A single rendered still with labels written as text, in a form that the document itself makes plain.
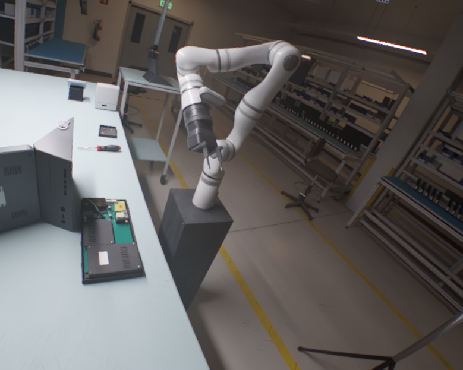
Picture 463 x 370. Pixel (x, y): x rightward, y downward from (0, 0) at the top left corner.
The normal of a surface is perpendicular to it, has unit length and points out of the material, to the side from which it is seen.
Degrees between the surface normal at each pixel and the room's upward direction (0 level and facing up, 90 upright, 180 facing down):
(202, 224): 90
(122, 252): 0
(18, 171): 90
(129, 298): 0
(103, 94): 90
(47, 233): 0
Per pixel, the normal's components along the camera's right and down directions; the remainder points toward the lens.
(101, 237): 0.32, -0.83
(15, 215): 0.72, 0.53
